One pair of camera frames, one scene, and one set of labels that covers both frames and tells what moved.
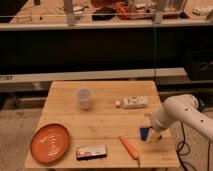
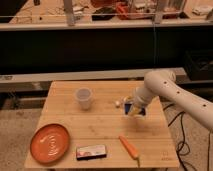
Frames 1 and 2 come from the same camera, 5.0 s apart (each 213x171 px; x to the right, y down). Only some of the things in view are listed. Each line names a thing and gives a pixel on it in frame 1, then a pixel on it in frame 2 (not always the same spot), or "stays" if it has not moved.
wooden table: x=106 y=122 stays
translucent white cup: x=83 y=95 stays
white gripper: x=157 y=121 → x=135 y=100
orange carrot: x=129 y=147 stays
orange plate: x=50 y=143 stays
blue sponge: x=144 y=133 → x=128 y=106
